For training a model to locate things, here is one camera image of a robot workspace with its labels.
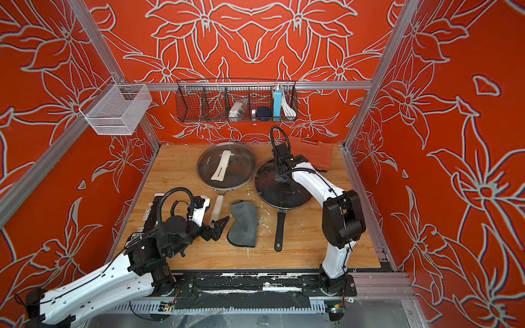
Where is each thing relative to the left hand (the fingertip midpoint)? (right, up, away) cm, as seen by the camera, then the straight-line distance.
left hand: (219, 210), depth 71 cm
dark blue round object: (+16, +41, +25) cm, 51 cm away
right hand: (+24, +12, +20) cm, 33 cm away
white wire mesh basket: (-52, +42, +21) cm, 70 cm away
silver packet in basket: (+5, +43, +22) cm, 48 cm away
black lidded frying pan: (+23, -6, +9) cm, 25 cm away
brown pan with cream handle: (-3, -3, +9) cm, 10 cm away
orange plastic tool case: (+47, +22, +39) cm, 65 cm away
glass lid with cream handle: (-1, +16, +23) cm, 27 cm away
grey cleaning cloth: (+8, -12, +13) cm, 20 cm away
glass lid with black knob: (+23, +2, +27) cm, 36 cm away
